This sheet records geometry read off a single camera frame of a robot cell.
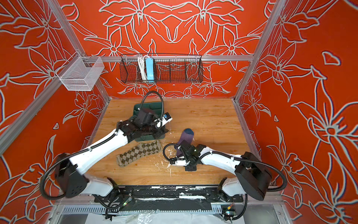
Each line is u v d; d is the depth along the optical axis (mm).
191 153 657
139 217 673
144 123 580
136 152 873
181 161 723
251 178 421
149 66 891
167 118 656
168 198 727
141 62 878
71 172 391
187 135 959
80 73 917
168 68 976
